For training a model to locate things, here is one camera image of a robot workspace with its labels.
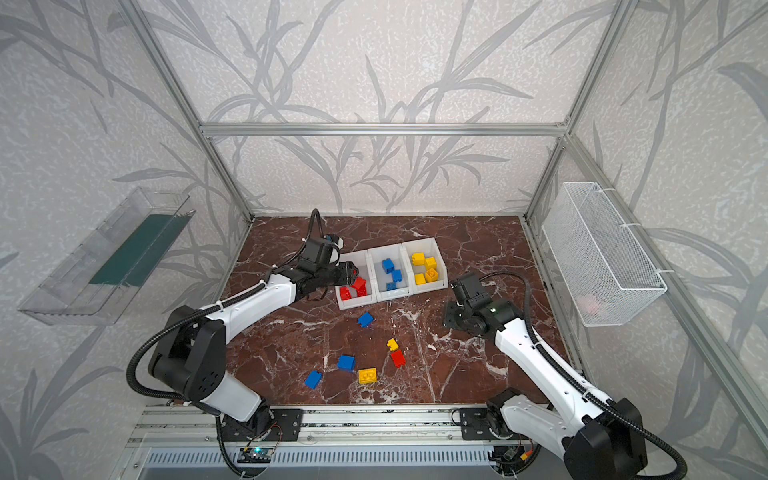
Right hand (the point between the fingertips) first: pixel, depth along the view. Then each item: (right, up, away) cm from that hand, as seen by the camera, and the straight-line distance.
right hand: (449, 307), depth 82 cm
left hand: (-27, +12, +8) cm, 31 cm away
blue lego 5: (-17, +3, +17) cm, 24 cm away
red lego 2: (-26, +1, +14) cm, 30 cm away
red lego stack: (-31, +2, +12) cm, 34 cm away
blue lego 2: (-29, -16, +2) cm, 33 cm away
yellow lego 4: (-3, +11, +20) cm, 23 cm away
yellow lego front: (-23, -19, -1) cm, 30 cm away
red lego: (-14, -15, +3) cm, 21 cm away
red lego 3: (-28, +4, +17) cm, 32 cm away
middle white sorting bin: (-15, +14, +21) cm, 29 cm away
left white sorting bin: (-27, +11, +19) cm, 35 cm away
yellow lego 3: (-7, +6, +16) cm, 19 cm away
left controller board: (-49, -34, -10) cm, 60 cm away
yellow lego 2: (-3, +7, +17) cm, 19 cm away
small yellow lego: (-16, -12, +5) cm, 21 cm away
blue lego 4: (-15, +6, +20) cm, 25 cm away
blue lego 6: (-25, -6, +10) cm, 27 cm away
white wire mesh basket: (+29, +12, -20) cm, 37 cm away
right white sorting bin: (-3, +16, +25) cm, 30 cm away
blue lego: (-37, -20, -1) cm, 42 cm away
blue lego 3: (-18, +10, +21) cm, 29 cm away
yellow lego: (-8, +12, +21) cm, 25 cm away
